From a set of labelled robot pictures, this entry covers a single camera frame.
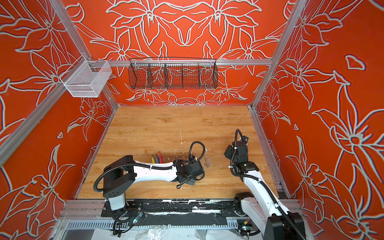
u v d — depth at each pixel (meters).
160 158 0.90
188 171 0.64
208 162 0.88
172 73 1.00
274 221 0.39
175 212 0.73
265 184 0.49
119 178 0.45
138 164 0.49
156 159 0.90
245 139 0.73
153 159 0.90
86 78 0.92
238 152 0.62
